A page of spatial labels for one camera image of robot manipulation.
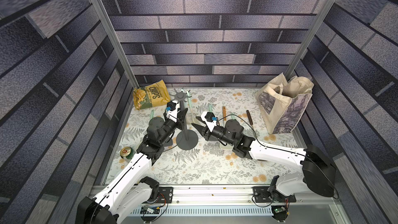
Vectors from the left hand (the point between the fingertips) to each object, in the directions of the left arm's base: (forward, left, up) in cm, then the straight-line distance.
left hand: (185, 107), depth 72 cm
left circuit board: (-38, +18, -31) cm, 52 cm away
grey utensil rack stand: (-3, +1, -29) cm, 29 cm away
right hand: (-5, -4, -3) cm, 7 cm away
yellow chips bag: (+27, +28, -22) cm, 45 cm away
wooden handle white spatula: (+18, -24, -29) cm, 42 cm away
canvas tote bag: (+7, -51, -5) cm, 51 cm away
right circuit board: (-38, -46, -33) cm, 68 cm away
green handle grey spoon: (+13, -40, -28) cm, 51 cm away
